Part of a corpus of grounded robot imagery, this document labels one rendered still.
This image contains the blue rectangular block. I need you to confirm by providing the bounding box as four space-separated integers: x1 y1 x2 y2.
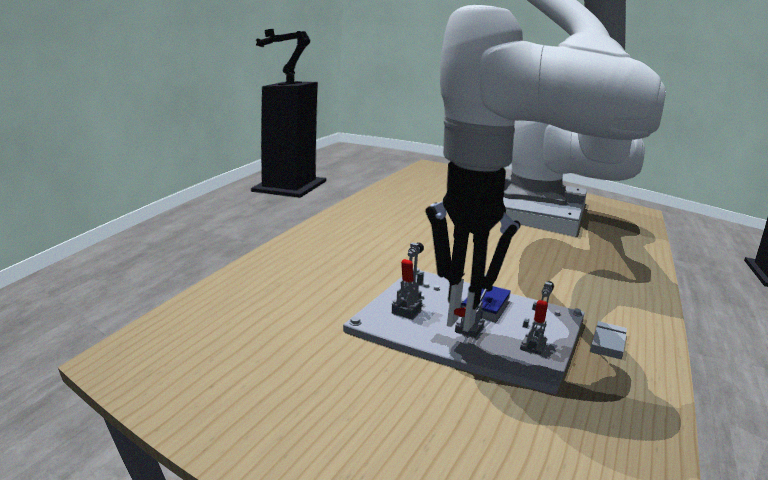
482 286 511 319

